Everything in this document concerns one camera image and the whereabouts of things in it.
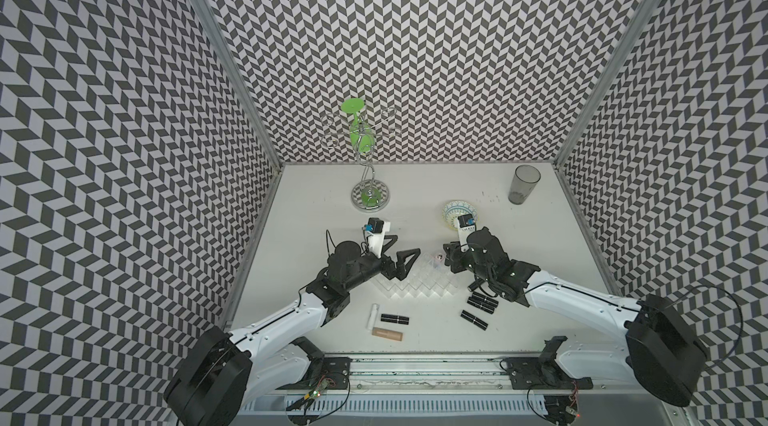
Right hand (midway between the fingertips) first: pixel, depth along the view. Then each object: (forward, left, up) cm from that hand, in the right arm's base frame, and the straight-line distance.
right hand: (448, 250), depth 84 cm
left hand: (-3, +12, +7) cm, 14 cm away
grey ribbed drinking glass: (+24, -28, +3) cm, 37 cm away
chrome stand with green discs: (+28, +25, +21) cm, 43 cm away
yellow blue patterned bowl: (+19, -5, -7) cm, 21 cm away
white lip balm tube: (-15, +22, -8) cm, 28 cm away
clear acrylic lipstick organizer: (-10, +7, +7) cm, 14 cm away
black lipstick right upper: (-10, -8, -9) cm, 16 cm away
